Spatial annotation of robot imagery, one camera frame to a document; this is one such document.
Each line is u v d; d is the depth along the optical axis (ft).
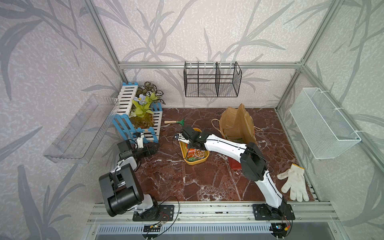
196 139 2.22
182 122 3.68
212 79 3.44
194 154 3.00
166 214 2.38
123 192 1.46
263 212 2.41
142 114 2.99
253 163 1.74
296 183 2.72
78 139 2.22
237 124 3.41
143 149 2.64
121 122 2.70
